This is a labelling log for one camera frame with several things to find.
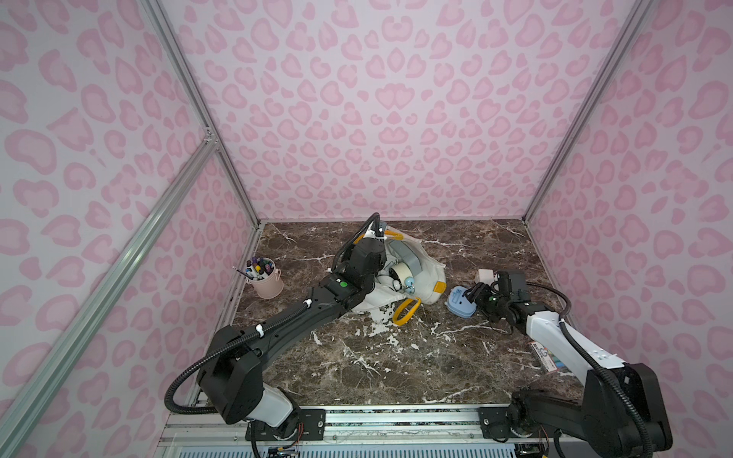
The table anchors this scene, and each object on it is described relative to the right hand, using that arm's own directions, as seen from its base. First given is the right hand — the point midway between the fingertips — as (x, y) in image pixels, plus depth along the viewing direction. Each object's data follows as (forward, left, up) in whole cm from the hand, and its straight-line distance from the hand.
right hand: (469, 295), depth 88 cm
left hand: (+7, +31, +19) cm, 37 cm away
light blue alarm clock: (-1, +2, -4) cm, 5 cm away
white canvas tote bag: (+6, +11, -4) cm, 13 cm away
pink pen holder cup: (+4, +64, +7) cm, 65 cm away
